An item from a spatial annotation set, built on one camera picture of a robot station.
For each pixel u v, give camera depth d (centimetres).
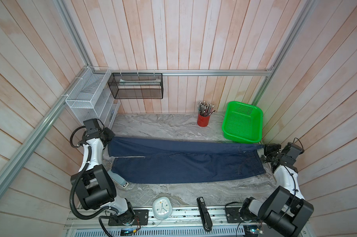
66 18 70
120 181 79
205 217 72
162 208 74
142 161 93
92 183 46
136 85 104
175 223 73
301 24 73
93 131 65
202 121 107
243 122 115
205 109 101
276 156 64
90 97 77
